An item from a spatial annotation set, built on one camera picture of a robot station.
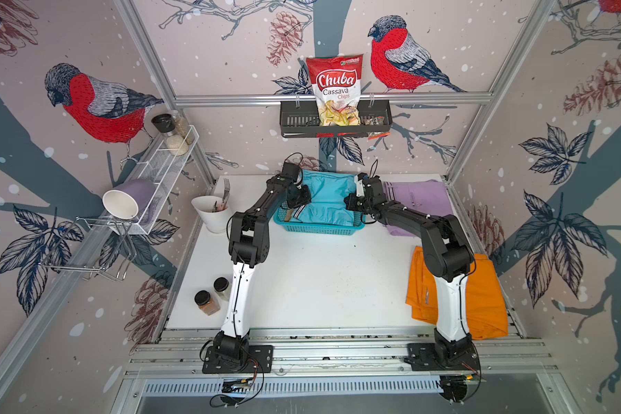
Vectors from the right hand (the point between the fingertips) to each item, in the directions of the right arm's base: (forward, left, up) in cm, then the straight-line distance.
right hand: (344, 200), depth 104 cm
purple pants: (+8, -37, -5) cm, 38 cm away
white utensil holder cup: (-10, +51, +3) cm, 52 cm away
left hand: (+3, +13, 0) cm, 13 cm away
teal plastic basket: (-12, +24, -1) cm, 27 cm away
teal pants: (-2, +7, -1) cm, 7 cm away
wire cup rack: (-40, +60, +29) cm, 78 cm away
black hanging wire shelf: (+17, +17, +27) cm, 36 cm away
